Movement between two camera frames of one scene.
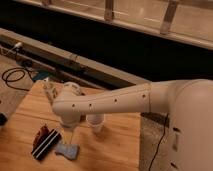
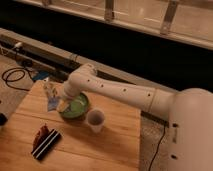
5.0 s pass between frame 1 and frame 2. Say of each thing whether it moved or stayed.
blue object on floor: stayed
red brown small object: stayed
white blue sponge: moved
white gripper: moved
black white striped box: stayed
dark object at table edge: stayed
